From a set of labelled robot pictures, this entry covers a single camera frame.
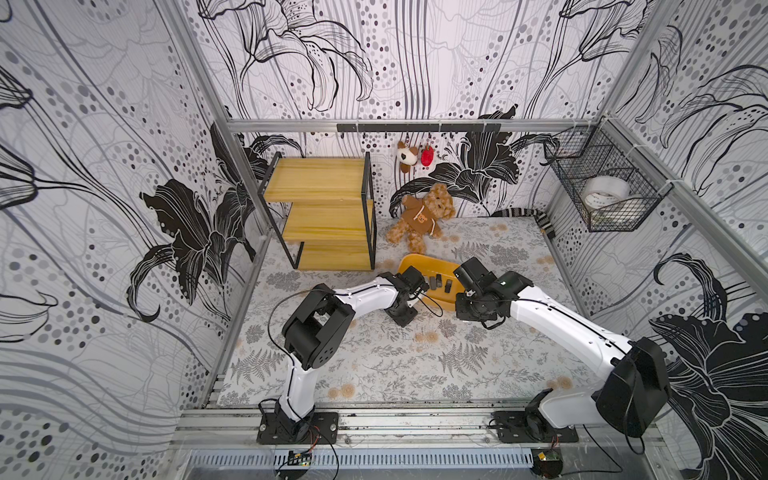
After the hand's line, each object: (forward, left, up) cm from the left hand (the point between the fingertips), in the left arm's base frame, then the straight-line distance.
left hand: (400, 318), depth 94 cm
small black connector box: (-36, -36, +1) cm, 51 cm away
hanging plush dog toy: (+40, -1, +34) cm, 52 cm away
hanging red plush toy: (+40, -7, +33) cm, 53 cm away
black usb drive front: (+14, -13, +2) cm, 19 cm away
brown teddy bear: (+35, -7, +11) cm, 38 cm away
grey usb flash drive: (+14, -11, +2) cm, 18 cm away
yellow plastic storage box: (+11, -14, +3) cm, 18 cm away
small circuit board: (-38, +25, -1) cm, 45 cm away
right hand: (-2, -18, +12) cm, 22 cm away
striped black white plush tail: (+45, -55, +4) cm, 71 cm away
